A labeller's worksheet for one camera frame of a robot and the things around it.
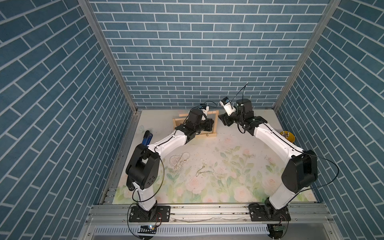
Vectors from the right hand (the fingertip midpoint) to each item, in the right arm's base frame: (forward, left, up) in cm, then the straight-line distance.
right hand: (225, 112), depth 86 cm
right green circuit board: (-51, -28, -26) cm, 63 cm away
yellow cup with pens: (-8, -37, -8) cm, 39 cm away
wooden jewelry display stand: (-1, +12, -20) cm, 24 cm away
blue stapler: (-8, +50, -20) cm, 54 cm away
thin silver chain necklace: (-28, +14, -24) cm, 39 cm away
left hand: (-5, +4, -4) cm, 7 cm away
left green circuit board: (-56, +36, -28) cm, 72 cm away
